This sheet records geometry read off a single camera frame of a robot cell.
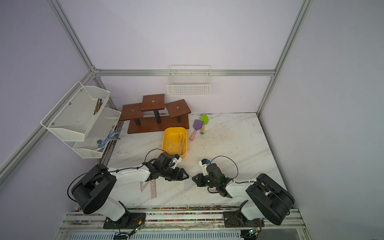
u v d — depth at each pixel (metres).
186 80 0.94
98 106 0.82
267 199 0.44
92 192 0.44
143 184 0.86
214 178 0.70
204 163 0.80
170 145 1.03
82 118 0.78
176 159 0.83
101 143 0.84
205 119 1.19
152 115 1.06
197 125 1.14
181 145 1.02
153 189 0.84
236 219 0.73
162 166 0.71
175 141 1.04
